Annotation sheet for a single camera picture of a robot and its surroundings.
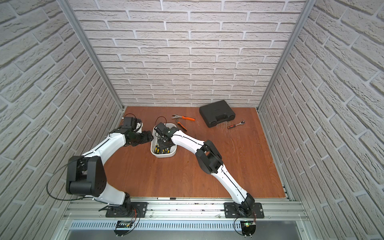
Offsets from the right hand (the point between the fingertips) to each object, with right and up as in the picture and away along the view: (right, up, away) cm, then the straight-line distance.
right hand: (166, 143), depth 97 cm
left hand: (-9, +6, -6) cm, 12 cm away
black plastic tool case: (+35, +22, +15) cm, 44 cm away
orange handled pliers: (+5, +18, +16) cm, 25 cm away
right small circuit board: (+46, -37, -26) cm, 64 cm away
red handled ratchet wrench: (+55, +14, +13) cm, 58 cm away
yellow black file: (-5, -3, -3) cm, 6 cm away
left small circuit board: (-16, -36, -25) cm, 47 cm away
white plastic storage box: (-7, +2, -5) cm, 8 cm away
